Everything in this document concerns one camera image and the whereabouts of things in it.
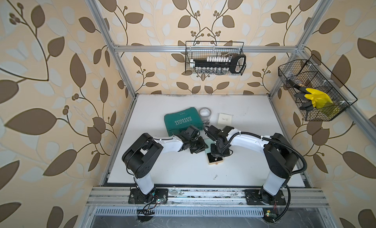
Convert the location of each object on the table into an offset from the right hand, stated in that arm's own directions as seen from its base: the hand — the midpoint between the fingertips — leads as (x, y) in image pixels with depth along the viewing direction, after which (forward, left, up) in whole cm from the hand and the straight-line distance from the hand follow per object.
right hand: (215, 156), depth 87 cm
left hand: (+5, +5, +3) cm, 8 cm away
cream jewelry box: (+26, -10, +2) cm, 28 cm away
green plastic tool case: (+23, +23, +4) cm, 33 cm away
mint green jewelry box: (-3, +2, +2) cm, 4 cm away
